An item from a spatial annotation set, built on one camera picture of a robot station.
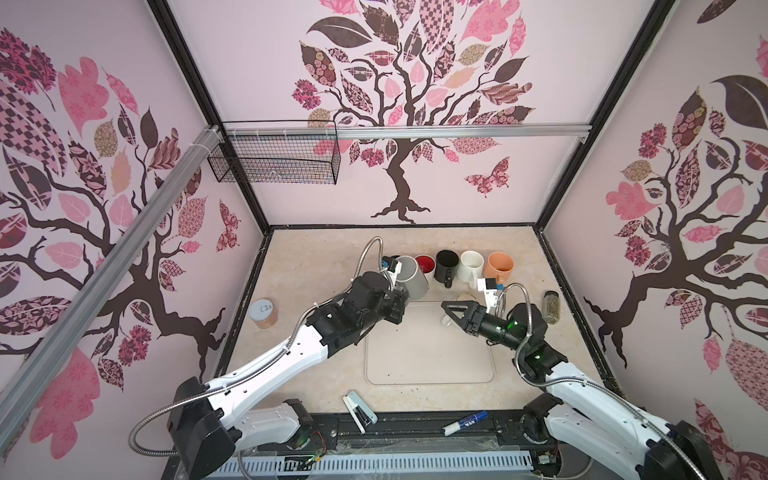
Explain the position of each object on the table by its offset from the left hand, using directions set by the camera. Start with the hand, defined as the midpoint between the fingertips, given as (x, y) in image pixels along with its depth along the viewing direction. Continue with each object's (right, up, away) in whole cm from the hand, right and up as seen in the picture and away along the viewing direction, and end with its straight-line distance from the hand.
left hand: (405, 299), depth 74 cm
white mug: (+9, +7, +27) cm, 29 cm away
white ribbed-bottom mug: (+24, +7, +27) cm, 37 cm away
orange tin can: (-43, -7, +16) cm, 46 cm away
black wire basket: (-51, +50, +48) cm, 86 cm away
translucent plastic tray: (+8, -16, +13) cm, 23 cm away
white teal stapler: (-12, -29, +1) cm, 32 cm away
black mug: (+15, +7, +25) cm, 30 cm away
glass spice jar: (+47, -6, +19) cm, 51 cm away
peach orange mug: (+34, +7, +28) cm, 45 cm away
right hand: (+10, -2, -2) cm, 10 cm away
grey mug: (+1, +6, -5) cm, 8 cm away
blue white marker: (+13, -32, 0) cm, 35 cm away
